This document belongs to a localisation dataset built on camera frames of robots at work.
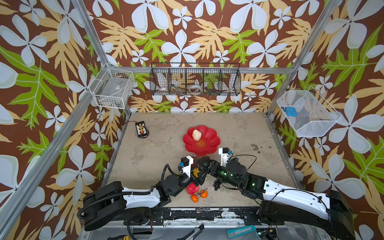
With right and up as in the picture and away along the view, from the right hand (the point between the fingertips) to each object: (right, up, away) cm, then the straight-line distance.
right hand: (200, 164), depth 70 cm
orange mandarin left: (-2, -20, +8) cm, 22 cm away
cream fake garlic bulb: (-1, +13, +29) cm, 32 cm away
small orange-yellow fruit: (-2, -2, -3) cm, 4 cm away
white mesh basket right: (+61, +25, +11) cm, 67 cm away
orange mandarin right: (+3, -18, +10) cm, 21 cm away
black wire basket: (-2, +50, +27) cm, 57 cm away
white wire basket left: (-50, +41, +16) cm, 67 cm away
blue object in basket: (+54, +27, +15) cm, 62 cm away
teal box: (+19, -32, +1) cm, 37 cm away
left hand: (+2, 0, +2) cm, 3 cm away
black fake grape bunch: (+2, +1, -1) cm, 2 cm away
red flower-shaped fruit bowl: (+7, +6, +32) cm, 33 cm away
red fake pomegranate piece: (-4, -15, +8) cm, 17 cm away
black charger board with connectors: (-40, +15, +38) cm, 57 cm away
